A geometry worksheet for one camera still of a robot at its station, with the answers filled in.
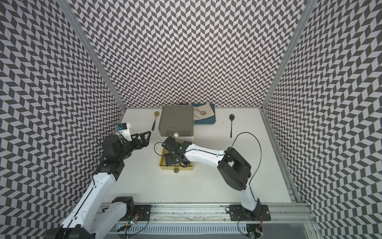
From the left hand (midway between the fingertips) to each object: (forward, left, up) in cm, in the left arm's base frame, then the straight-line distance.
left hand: (144, 134), depth 79 cm
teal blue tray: (+24, -37, -18) cm, 48 cm away
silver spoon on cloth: (+34, -31, -20) cm, 50 cm away
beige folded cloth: (+38, -36, -18) cm, 55 cm away
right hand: (-8, -14, -16) cm, 23 cm away
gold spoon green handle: (+32, +3, -19) cm, 37 cm away
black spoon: (+28, -54, -20) cm, 64 cm away
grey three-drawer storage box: (+16, -15, -8) cm, 23 cm away
